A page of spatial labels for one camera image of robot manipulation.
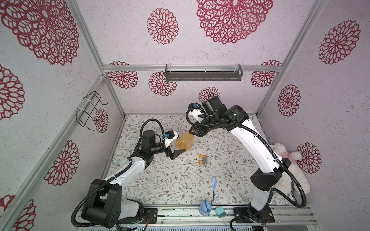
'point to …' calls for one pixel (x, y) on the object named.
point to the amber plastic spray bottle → (185, 141)
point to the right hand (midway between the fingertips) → (190, 128)
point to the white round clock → (121, 155)
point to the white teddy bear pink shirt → (297, 170)
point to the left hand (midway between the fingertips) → (180, 143)
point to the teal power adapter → (220, 212)
